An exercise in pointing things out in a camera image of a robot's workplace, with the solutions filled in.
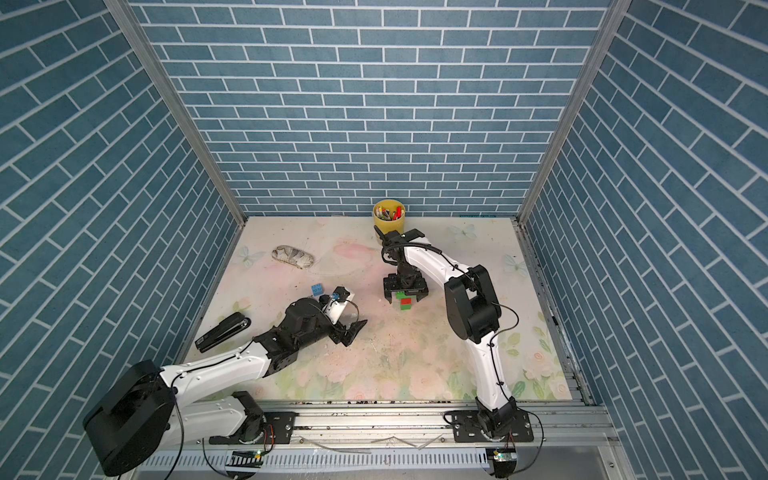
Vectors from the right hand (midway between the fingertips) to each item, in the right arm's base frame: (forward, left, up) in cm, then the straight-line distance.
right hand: (403, 300), depth 93 cm
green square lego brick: (0, -1, -4) cm, 4 cm away
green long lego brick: (-1, +1, +5) cm, 5 cm away
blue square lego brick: (+3, +29, -3) cm, 30 cm away
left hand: (-9, +11, +7) cm, 16 cm away
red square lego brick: (-1, -1, +1) cm, 2 cm away
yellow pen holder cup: (+31, +7, +7) cm, 32 cm away
